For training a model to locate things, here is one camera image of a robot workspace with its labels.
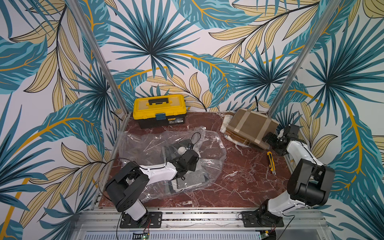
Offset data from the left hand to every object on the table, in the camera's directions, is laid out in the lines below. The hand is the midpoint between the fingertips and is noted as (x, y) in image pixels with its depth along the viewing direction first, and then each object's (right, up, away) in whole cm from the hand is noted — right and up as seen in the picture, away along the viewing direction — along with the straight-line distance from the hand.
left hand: (191, 162), depth 90 cm
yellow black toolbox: (-23, +32, +10) cm, 41 cm away
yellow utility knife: (+49, -2, +2) cm, 49 cm away
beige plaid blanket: (+37, +29, +17) cm, 50 cm away
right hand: (+48, +12, +1) cm, 50 cm away
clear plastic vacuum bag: (-30, +7, +8) cm, 32 cm away
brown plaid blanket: (+39, +16, +10) cm, 44 cm away
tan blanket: (+50, +27, +15) cm, 59 cm away
